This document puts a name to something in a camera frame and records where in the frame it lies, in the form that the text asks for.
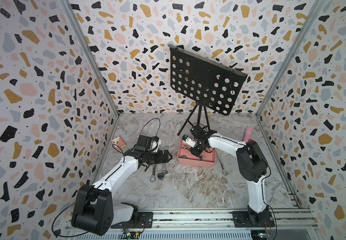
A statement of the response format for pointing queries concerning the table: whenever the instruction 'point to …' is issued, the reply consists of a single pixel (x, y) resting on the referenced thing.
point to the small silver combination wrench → (224, 172)
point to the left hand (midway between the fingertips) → (167, 157)
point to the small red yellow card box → (119, 143)
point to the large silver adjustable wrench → (164, 171)
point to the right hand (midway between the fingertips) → (193, 151)
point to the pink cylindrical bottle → (247, 134)
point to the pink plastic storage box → (186, 156)
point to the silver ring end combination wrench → (153, 178)
